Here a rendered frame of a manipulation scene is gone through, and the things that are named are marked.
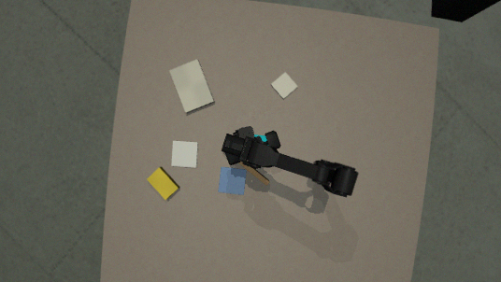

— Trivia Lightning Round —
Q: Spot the white square pad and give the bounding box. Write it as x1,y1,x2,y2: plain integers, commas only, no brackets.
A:
171,141,198,168

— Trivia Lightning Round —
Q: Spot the yellow rectangular block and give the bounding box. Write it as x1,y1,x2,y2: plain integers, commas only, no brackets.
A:
147,167,179,200

